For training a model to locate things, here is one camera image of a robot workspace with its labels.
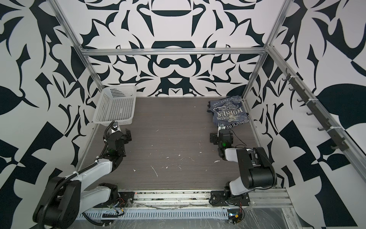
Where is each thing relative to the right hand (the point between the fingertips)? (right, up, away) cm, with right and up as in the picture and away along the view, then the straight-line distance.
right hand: (220, 131), depth 96 cm
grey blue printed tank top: (+7, +14, +6) cm, 17 cm away
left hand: (-65, +2, -10) cm, 66 cm away
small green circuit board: (+1, -39, -25) cm, 46 cm away
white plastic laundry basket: (-78, +19, +19) cm, 82 cm away
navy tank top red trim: (+9, +4, +4) cm, 11 cm away
